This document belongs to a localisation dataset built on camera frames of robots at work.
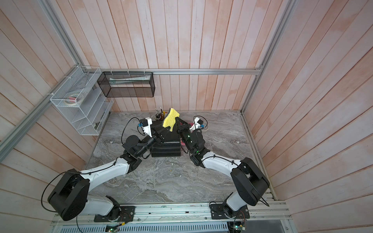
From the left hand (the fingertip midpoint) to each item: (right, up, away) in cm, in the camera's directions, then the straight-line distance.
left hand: (168, 127), depth 75 cm
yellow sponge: (+1, +4, -3) cm, 5 cm away
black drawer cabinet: (0, -13, +13) cm, 18 cm away
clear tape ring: (+19, +2, -2) cm, 19 cm away
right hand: (+3, +5, 0) cm, 6 cm away
